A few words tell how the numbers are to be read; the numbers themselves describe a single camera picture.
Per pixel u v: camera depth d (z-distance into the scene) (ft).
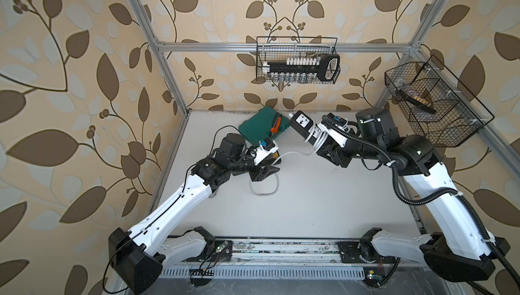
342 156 1.75
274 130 3.47
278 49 2.99
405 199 1.21
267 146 1.92
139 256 1.22
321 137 1.90
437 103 2.49
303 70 2.78
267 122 3.90
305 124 1.95
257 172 2.02
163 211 1.42
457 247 1.25
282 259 2.42
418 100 2.46
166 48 3.03
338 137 2.01
